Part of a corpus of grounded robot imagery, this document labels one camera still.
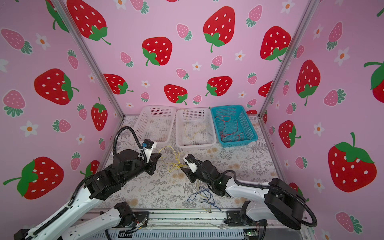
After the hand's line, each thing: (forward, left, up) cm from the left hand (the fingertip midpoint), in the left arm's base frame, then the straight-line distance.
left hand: (160, 154), depth 68 cm
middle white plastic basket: (+38, -14, -26) cm, 48 cm away
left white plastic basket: (+42, +16, -25) cm, 52 cm away
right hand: (0, -9, -12) cm, 15 cm away
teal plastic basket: (+42, -45, -27) cm, 67 cm away
